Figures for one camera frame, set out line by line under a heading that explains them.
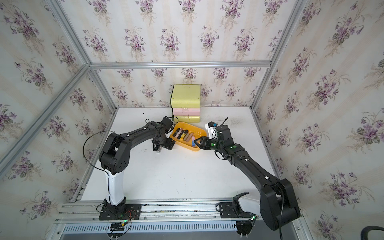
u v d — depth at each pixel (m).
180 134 1.02
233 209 0.73
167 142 0.87
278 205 0.40
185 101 0.95
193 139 0.98
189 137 1.01
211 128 0.75
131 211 0.73
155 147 0.94
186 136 1.01
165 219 0.72
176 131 1.04
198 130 1.02
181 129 1.05
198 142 0.79
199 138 0.75
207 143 0.71
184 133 1.02
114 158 0.52
